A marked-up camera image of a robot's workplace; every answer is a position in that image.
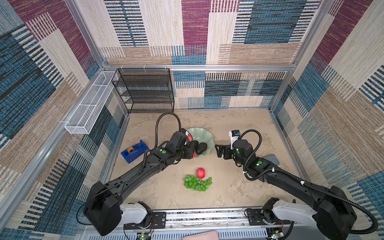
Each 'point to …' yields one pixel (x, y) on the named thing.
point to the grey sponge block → (272, 158)
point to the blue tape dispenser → (132, 152)
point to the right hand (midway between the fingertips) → (223, 147)
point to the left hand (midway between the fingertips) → (192, 148)
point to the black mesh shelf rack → (145, 90)
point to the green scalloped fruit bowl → (203, 135)
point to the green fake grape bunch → (192, 182)
